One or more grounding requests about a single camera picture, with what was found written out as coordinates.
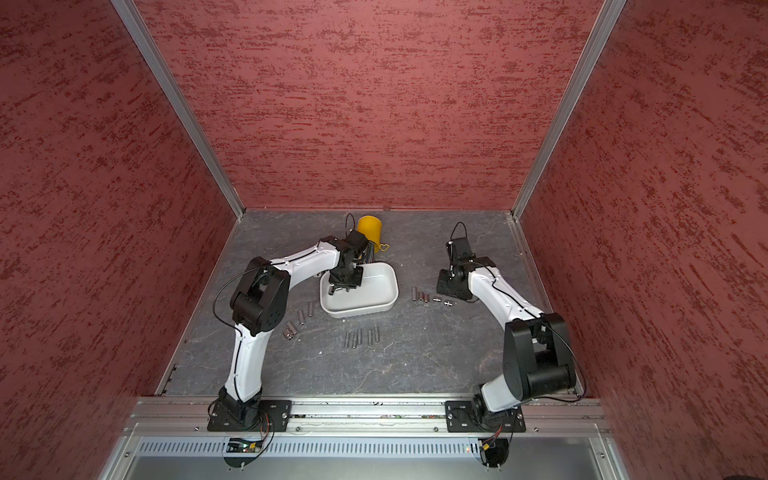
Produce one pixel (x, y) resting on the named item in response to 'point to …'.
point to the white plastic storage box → (377, 293)
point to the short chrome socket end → (426, 298)
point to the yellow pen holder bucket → (371, 227)
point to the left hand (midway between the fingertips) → (350, 289)
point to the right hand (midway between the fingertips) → (445, 292)
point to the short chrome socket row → (420, 295)
